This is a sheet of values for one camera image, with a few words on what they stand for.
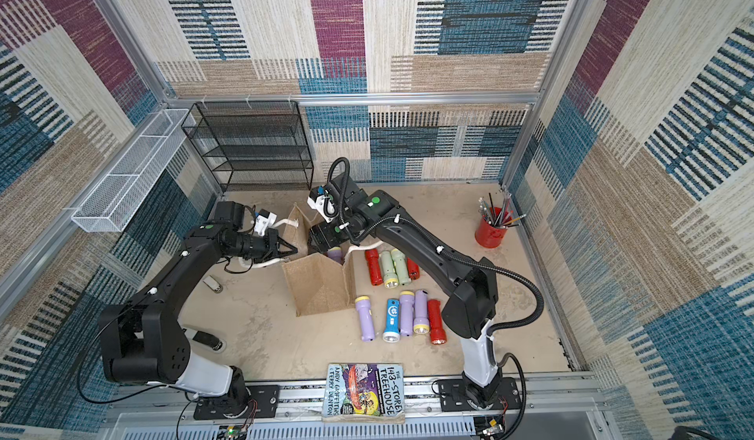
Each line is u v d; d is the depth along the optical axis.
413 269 0.94
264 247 0.73
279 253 0.76
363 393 0.73
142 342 0.43
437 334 0.81
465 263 0.46
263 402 0.73
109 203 0.71
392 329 0.81
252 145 1.10
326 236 0.66
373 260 0.96
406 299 0.87
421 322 0.83
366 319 0.85
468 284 0.47
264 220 0.80
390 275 0.92
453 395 0.73
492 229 0.95
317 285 0.83
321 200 0.69
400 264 0.94
